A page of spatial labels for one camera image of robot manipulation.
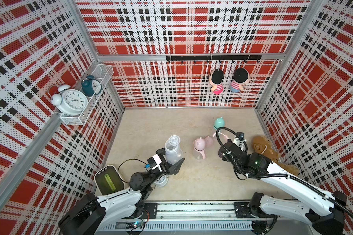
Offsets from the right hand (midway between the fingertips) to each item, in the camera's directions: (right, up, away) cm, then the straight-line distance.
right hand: (230, 149), depth 75 cm
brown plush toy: (+24, +1, +13) cm, 27 cm away
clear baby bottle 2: (-6, +8, -3) cm, 11 cm away
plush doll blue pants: (+12, +44, +18) cm, 49 cm away
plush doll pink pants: (-2, +44, +23) cm, 49 cm away
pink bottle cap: (-16, +2, +5) cm, 16 cm away
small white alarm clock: (-36, -19, +5) cm, 41 cm away
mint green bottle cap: (-2, +14, +15) cm, 21 cm away
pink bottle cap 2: (-8, +1, +22) cm, 24 cm away
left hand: (-25, +2, -10) cm, 27 cm away
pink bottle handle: (-13, -3, +9) cm, 16 cm away
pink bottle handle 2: (-5, +9, -3) cm, 11 cm away
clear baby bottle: (-16, -7, +16) cm, 24 cm away
